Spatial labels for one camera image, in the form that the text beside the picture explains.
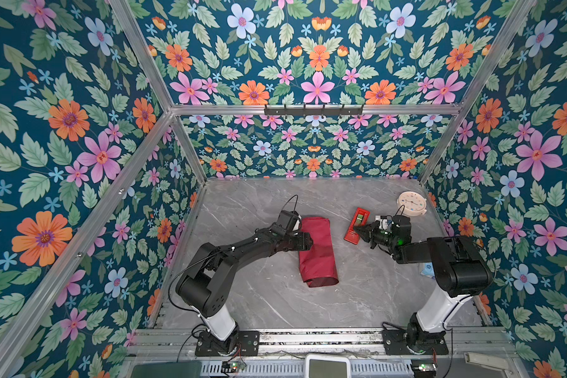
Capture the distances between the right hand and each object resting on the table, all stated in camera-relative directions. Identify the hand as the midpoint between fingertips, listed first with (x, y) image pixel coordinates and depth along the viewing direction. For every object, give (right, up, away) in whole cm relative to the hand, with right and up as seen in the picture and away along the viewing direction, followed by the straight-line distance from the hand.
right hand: (354, 225), depth 92 cm
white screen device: (-14, -38, -25) cm, 47 cm away
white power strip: (+33, -37, -24) cm, 55 cm away
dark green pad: (-62, -42, -22) cm, 77 cm away
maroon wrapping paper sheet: (-15, -13, -10) cm, 22 cm away
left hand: (-18, -5, -3) cm, 19 cm away
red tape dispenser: (+4, +2, +4) cm, 6 cm away
